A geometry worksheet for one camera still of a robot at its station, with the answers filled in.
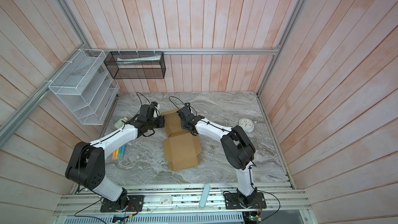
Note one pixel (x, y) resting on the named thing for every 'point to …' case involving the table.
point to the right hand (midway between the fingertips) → (187, 120)
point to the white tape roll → (119, 122)
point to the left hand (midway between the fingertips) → (165, 122)
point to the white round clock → (247, 125)
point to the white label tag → (167, 200)
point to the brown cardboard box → (180, 148)
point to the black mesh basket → (136, 65)
